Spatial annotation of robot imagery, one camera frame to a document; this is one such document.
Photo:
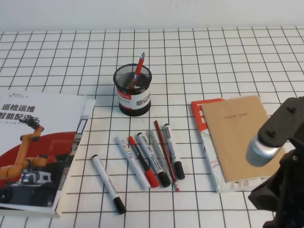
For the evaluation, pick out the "black mesh pen holder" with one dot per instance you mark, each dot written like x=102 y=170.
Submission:
x=133 y=90

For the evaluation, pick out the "red cap thin pen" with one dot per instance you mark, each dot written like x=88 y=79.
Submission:
x=147 y=171

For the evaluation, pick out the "robot brochure booklet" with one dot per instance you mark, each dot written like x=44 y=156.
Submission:
x=39 y=136

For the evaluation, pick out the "red gel pen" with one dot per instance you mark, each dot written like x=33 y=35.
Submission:
x=138 y=71

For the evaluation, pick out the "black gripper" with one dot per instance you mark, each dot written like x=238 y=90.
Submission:
x=283 y=193

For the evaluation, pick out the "white paint marker pen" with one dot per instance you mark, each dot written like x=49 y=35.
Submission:
x=133 y=163

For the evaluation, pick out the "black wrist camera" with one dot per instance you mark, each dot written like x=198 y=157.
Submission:
x=285 y=124

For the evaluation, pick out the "red and white book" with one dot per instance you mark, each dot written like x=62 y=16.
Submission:
x=216 y=172

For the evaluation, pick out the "dark red pencil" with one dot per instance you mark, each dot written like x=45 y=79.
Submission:
x=167 y=156

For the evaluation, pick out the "white marker black cap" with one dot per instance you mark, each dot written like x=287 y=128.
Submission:
x=163 y=178
x=120 y=207
x=172 y=147

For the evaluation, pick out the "grey translucent pen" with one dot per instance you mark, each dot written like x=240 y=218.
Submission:
x=159 y=155

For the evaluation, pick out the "brown kraft notebook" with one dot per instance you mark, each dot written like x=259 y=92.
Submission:
x=232 y=124

